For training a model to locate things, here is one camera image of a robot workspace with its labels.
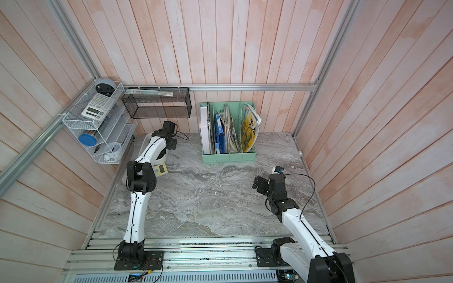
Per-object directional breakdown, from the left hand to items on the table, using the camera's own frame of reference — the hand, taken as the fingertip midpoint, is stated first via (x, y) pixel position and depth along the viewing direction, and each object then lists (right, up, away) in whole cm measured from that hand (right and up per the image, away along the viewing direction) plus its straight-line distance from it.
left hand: (169, 145), depth 109 cm
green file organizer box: (+42, +22, -2) cm, 48 cm away
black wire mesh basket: (-5, +25, -5) cm, 26 cm away
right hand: (+54, -18, -22) cm, 61 cm away
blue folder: (+33, +4, -16) cm, 36 cm away
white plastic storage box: (-16, +2, +1) cm, 17 cm away
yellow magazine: (+50, +13, -10) cm, 53 cm away
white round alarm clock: (-20, -4, -25) cm, 33 cm away
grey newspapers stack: (+40, +1, -9) cm, 41 cm away
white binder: (+25, +6, -17) cm, 31 cm away
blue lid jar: (-25, +2, -33) cm, 41 cm away
